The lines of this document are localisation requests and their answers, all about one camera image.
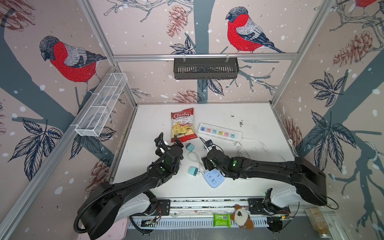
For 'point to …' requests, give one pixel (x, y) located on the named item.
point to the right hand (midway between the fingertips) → (204, 158)
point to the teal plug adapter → (190, 147)
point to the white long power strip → (220, 132)
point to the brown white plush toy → (242, 218)
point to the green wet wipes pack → (222, 220)
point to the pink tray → (118, 230)
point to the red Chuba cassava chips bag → (182, 125)
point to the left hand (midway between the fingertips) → (170, 139)
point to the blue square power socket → (214, 178)
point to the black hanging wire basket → (206, 68)
